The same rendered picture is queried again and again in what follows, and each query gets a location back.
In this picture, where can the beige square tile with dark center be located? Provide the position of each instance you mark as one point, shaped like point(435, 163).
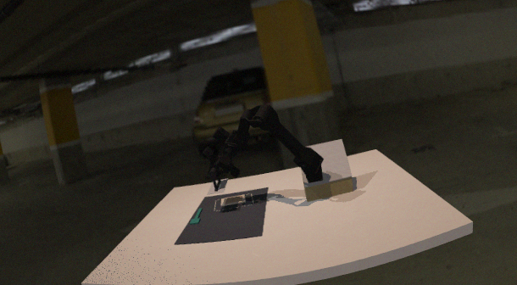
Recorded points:
point(233, 200)

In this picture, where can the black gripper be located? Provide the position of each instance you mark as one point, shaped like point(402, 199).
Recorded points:
point(209, 152)

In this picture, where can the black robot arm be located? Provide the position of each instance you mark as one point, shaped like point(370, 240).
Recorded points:
point(265, 118)

